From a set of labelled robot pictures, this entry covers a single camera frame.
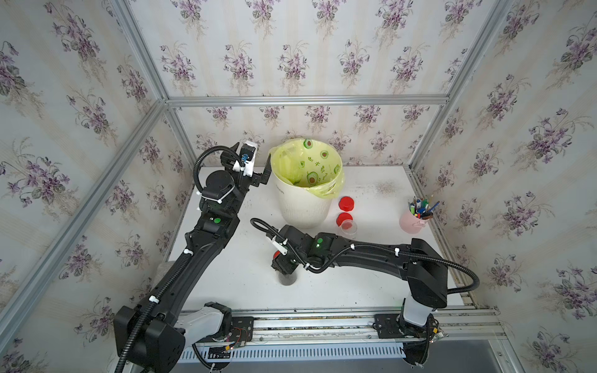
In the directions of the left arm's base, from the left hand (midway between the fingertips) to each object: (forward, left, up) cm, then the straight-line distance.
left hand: (250, 149), depth 67 cm
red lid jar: (-24, -10, -38) cm, 47 cm away
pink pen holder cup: (-4, -59, -34) cm, 69 cm away
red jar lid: (+10, -37, -40) cm, 55 cm away
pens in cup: (+1, -64, -31) cm, 72 cm away
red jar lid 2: (+2, -34, -39) cm, 52 cm away
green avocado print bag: (+17, -19, -21) cm, 33 cm away
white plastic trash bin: (+2, -16, -32) cm, 35 cm away
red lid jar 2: (-5, -34, -34) cm, 49 cm away
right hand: (-20, -9, -32) cm, 39 cm away
